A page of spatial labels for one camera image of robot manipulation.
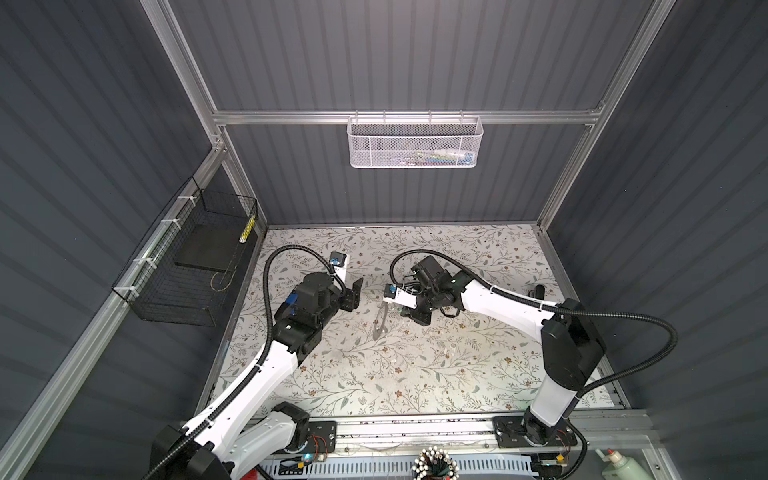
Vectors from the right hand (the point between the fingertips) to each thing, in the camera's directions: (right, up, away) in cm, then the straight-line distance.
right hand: (407, 310), depth 87 cm
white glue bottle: (+45, -30, -23) cm, 59 cm away
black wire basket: (-56, +12, -14) cm, 59 cm away
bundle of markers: (+3, -23, -30) cm, 38 cm away
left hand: (-16, +11, -9) cm, 21 cm away
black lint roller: (+43, +4, +10) cm, 44 cm away
